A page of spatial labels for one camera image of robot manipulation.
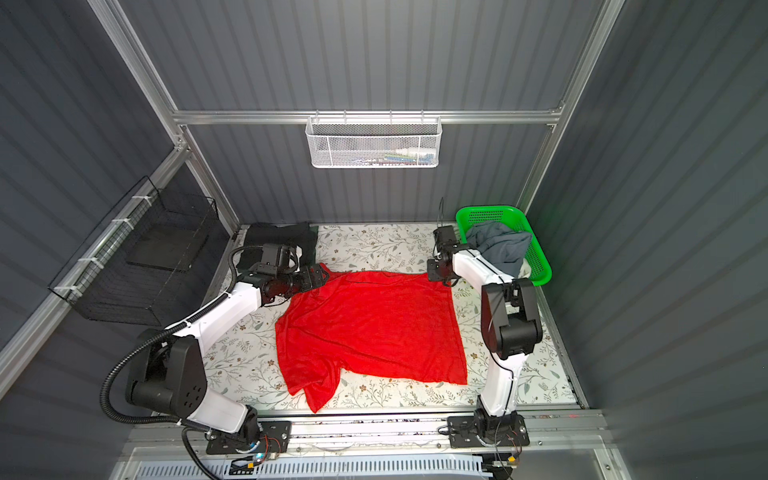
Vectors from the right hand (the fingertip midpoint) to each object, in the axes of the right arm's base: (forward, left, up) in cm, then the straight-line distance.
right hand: (441, 274), depth 98 cm
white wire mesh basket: (+58, +24, +16) cm, 65 cm away
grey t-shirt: (+5, -19, +8) cm, 21 cm away
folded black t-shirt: (+18, +50, +1) cm, 53 cm away
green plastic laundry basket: (+28, -14, 0) cm, 31 cm away
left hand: (-7, +39, +7) cm, 40 cm away
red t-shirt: (-15, +14, -7) cm, 21 cm away
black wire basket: (-13, +80, +24) cm, 85 cm away
